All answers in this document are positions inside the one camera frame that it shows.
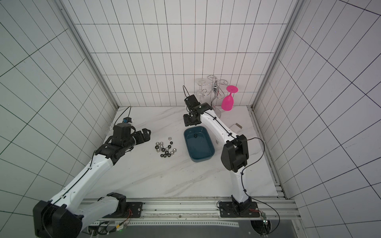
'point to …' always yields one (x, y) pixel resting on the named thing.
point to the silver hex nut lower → (171, 152)
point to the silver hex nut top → (169, 138)
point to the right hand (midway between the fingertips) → (182, 122)
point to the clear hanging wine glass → (200, 81)
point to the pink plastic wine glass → (227, 103)
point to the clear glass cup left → (109, 130)
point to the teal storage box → (199, 143)
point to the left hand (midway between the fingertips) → (143, 136)
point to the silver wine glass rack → (215, 87)
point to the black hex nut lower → (161, 155)
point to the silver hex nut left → (161, 144)
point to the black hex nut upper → (157, 147)
